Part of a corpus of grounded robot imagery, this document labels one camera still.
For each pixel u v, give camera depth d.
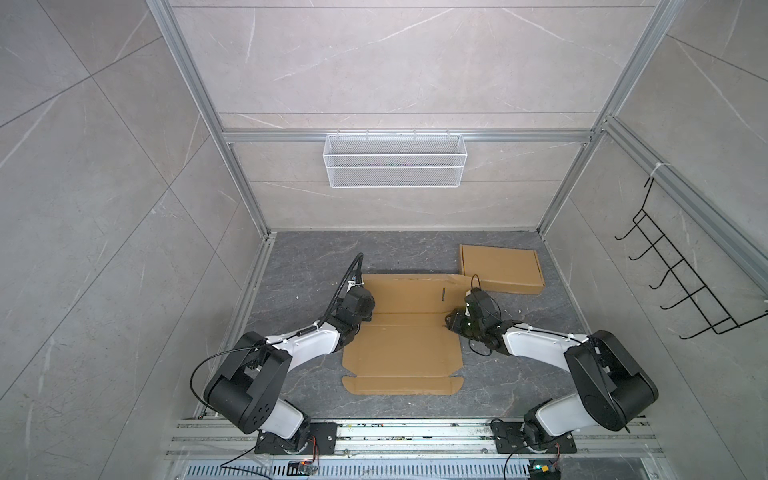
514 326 0.65
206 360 0.43
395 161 1.01
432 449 0.73
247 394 0.43
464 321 0.82
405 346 0.88
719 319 0.58
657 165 0.70
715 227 0.58
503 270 1.02
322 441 0.73
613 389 0.44
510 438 0.73
